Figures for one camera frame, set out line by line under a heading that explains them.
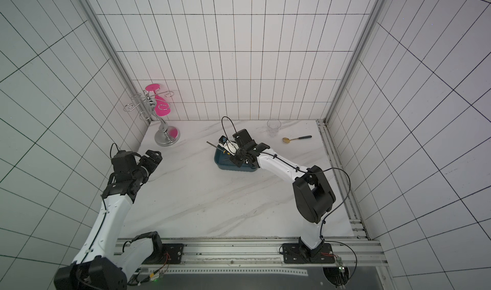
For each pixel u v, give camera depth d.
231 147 0.76
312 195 0.47
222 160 1.01
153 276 0.67
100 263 0.38
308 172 0.49
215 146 0.95
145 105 1.12
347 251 0.68
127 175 0.59
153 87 0.98
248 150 0.66
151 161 0.72
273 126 1.11
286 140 1.11
